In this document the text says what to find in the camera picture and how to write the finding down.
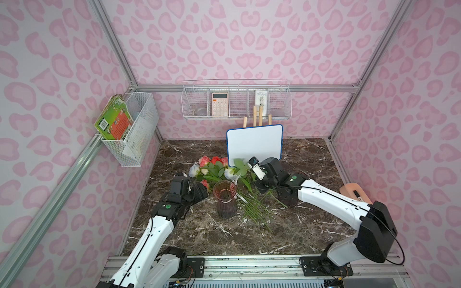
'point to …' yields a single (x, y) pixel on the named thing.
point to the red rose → (215, 159)
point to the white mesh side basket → (132, 150)
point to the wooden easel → (254, 117)
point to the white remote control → (261, 99)
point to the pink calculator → (220, 104)
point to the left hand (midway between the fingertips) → (200, 188)
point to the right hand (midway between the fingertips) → (255, 176)
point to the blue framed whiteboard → (262, 141)
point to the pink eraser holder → (347, 189)
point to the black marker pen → (358, 195)
